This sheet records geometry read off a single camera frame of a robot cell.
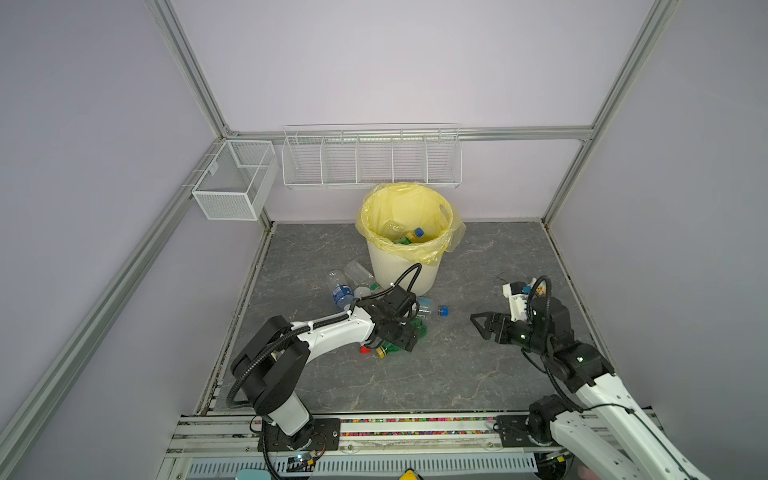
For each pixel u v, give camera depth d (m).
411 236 0.96
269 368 0.44
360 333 0.59
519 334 0.64
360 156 0.98
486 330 0.67
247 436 0.75
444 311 0.92
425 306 0.95
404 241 0.95
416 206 0.95
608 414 0.48
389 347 0.84
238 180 1.02
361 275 1.01
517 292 0.68
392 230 0.97
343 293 0.94
